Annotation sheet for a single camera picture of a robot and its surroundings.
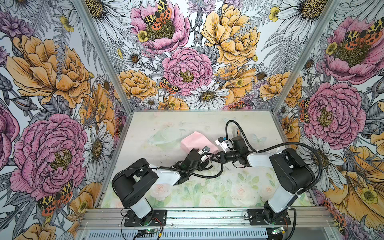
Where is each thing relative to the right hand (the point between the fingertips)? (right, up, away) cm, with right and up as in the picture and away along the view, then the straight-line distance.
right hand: (212, 162), depth 88 cm
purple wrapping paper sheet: (-8, +12, +7) cm, 16 cm away
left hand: (-7, +3, +3) cm, 8 cm away
